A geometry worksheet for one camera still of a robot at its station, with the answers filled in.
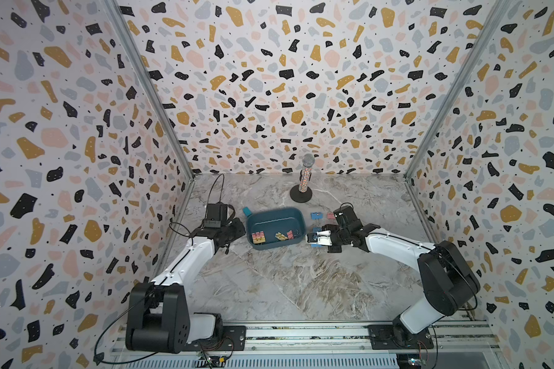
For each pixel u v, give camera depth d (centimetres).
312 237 76
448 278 46
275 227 103
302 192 106
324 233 80
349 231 71
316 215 106
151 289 42
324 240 78
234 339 73
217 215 68
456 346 73
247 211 106
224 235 66
